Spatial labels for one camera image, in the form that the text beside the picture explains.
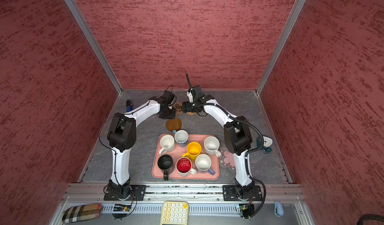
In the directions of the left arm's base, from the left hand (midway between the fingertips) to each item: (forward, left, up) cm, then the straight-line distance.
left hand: (171, 118), depth 98 cm
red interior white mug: (-30, -10, -3) cm, 32 cm away
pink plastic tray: (-34, +4, -3) cm, 34 cm away
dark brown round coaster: (-2, -2, -4) cm, 5 cm away
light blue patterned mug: (-14, -8, +1) cm, 16 cm away
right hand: (+2, -10, +7) cm, 13 cm away
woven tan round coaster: (+8, -13, -4) cm, 16 cm away
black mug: (-29, 0, -1) cm, 29 cm away
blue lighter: (+12, +32, -1) cm, 35 cm away
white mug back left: (-17, +1, -2) cm, 17 cm away
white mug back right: (-17, -26, -3) cm, 32 cm away
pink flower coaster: (-25, -36, -4) cm, 44 cm away
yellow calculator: (-51, -7, -2) cm, 51 cm away
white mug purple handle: (-28, -21, -4) cm, 35 cm away
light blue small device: (-49, -56, 0) cm, 74 cm away
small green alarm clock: (-16, -60, 0) cm, 63 cm away
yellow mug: (-21, -16, -3) cm, 26 cm away
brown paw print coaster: (+1, -6, +11) cm, 12 cm away
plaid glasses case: (-51, +35, -1) cm, 62 cm away
